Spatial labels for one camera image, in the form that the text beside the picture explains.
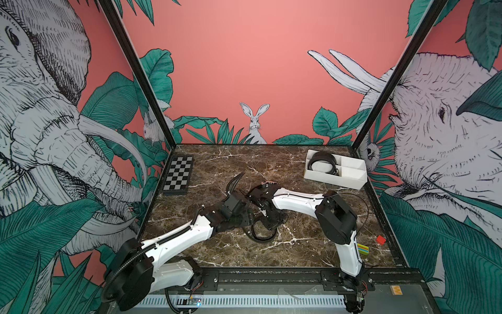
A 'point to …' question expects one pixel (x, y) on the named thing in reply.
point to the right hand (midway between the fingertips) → (272, 225)
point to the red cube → (380, 240)
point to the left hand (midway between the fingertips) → (251, 215)
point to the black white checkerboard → (176, 182)
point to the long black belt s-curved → (326, 156)
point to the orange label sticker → (397, 290)
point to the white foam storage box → (344, 171)
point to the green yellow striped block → (363, 249)
